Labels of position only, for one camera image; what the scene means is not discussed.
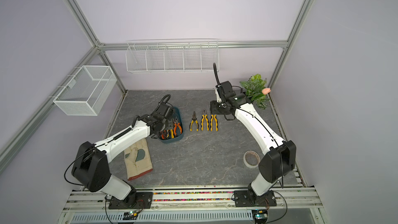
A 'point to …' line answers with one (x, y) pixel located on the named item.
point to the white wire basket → (84, 93)
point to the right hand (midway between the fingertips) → (214, 108)
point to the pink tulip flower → (266, 90)
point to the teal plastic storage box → (173, 129)
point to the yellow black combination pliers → (214, 116)
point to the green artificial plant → (254, 86)
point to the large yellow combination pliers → (204, 115)
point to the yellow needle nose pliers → (194, 118)
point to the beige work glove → (138, 158)
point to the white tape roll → (251, 159)
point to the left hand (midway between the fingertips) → (168, 123)
